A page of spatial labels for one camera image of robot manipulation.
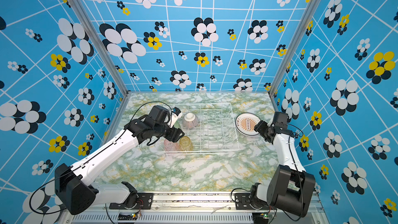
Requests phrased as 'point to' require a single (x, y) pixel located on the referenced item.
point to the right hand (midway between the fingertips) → (261, 129)
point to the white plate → (245, 123)
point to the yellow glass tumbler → (185, 143)
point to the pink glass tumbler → (170, 146)
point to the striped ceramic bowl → (190, 120)
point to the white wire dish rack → (211, 126)
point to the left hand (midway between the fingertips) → (180, 130)
